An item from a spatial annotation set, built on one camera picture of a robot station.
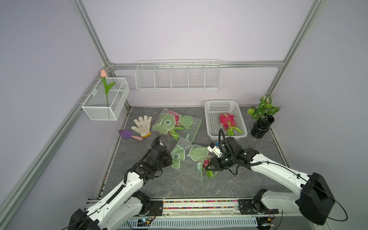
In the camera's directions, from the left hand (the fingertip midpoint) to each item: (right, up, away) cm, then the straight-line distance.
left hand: (170, 157), depth 81 cm
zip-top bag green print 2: (-7, +20, +18) cm, 27 cm away
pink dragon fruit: (+38, +19, +18) cm, 46 cm away
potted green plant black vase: (+55, +25, +2) cm, 60 cm away
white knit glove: (-25, +17, +28) cm, 41 cm away
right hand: (+20, -4, -5) cm, 21 cm away
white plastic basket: (+30, +30, +35) cm, 55 cm away
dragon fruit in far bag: (+2, +18, +20) cm, 27 cm away
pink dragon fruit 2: (+21, -6, -7) cm, 23 cm away
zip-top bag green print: (+10, 0, -3) cm, 11 cm away
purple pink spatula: (-37, +11, +26) cm, 47 cm away
